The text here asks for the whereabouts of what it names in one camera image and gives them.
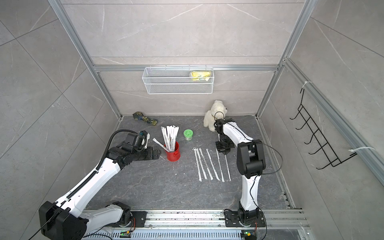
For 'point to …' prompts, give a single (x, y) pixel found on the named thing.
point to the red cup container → (175, 155)
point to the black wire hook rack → (317, 137)
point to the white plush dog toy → (218, 105)
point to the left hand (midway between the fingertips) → (155, 150)
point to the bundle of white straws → (170, 134)
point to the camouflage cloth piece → (139, 116)
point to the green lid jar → (188, 133)
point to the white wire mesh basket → (179, 80)
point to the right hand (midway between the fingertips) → (226, 152)
